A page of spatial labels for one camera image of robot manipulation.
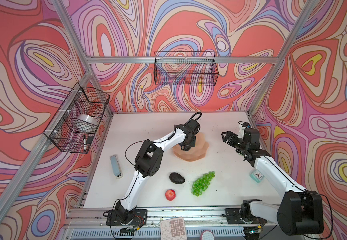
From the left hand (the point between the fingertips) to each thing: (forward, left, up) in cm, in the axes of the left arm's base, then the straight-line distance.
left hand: (192, 142), depth 97 cm
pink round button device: (-49, -2, +1) cm, 49 cm away
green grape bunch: (-27, -3, 0) cm, 27 cm away
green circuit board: (-48, +35, -6) cm, 59 cm away
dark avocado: (-24, +11, 0) cm, 26 cm away
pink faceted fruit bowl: (-6, -1, -3) cm, 7 cm away
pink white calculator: (-47, +13, -2) cm, 49 cm away
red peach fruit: (-32, +15, 0) cm, 35 cm away
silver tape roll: (-4, +55, +28) cm, 62 cm away
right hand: (-4, -19, +11) cm, 22 cm away
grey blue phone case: (-17, +46, +1) cm, 49 cm away
